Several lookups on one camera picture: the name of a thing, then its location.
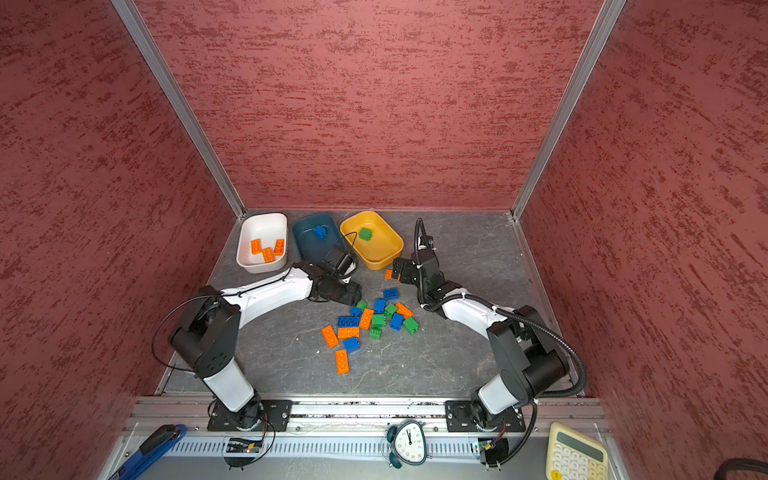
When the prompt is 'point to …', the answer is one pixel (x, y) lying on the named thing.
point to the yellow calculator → (572, 456)
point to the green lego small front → (375, 333)
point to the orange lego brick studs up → (268, 255)
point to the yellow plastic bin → (374, 241)
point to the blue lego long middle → (348, 321)
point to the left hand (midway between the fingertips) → (349, 299)
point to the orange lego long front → (342, 361)
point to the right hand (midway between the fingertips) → (404, 267)
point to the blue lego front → (351, 344)
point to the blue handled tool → (151, 451)
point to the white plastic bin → (262, 242)
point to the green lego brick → (365, 234)
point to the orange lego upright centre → (366, 318)
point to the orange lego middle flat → (344, 333)
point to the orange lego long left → (330, 337)
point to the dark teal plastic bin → (316, 236)
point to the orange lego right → (402, 309)
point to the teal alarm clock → (405, 443)
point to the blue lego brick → (320, 231)
